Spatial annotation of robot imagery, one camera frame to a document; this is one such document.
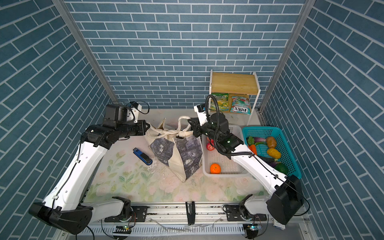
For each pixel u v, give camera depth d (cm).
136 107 63
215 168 84
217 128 53
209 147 94
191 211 74
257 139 99
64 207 37
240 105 99
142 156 89
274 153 92
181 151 75
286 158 87
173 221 73
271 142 96
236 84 90
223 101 99
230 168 91
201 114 62
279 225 70
